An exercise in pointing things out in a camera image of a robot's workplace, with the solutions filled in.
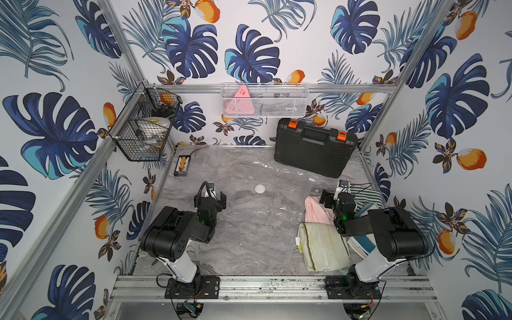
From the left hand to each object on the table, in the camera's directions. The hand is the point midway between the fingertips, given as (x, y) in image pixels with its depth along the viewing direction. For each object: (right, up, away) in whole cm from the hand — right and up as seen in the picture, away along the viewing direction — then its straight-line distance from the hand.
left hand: (209, 190), depth 93 cm
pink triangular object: (+16, +39, -4) cm, 42 cm away
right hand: (+60, -1, +3) cm, 60 cm away
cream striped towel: (+49, -22, -12) cm, 55 cm away
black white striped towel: (+74, -3, +3) cm, 74 cm away
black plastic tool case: (+53, +18, -1) cm, 56 cm away
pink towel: (+49, -10, -1) cm, 50 cm away
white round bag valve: (+24, 0, +9) cm, 26 cm away
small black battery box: (-19, +12, +17) cm, 28 cm away
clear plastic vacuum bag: (+21, -19, -5) cm, 29 cm away
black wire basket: (-28, +25, -8) cm, 38 cm away
